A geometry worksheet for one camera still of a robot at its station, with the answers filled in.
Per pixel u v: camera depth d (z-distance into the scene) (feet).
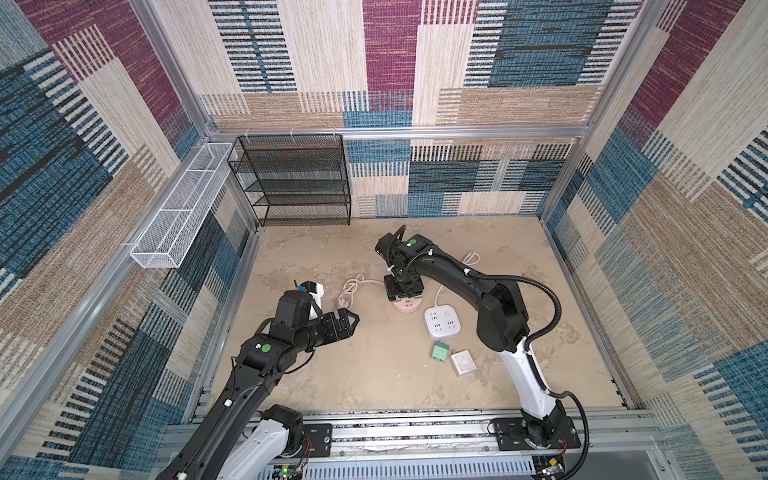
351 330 2.22
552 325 1.71
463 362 2.72
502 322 1.89
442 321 3.00
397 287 2.68
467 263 3.54
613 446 2.42
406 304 3.08
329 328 2.17
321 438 2.40
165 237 2.34
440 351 2.79
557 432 2.25
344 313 2.22
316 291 2.29
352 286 3.26
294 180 3.58
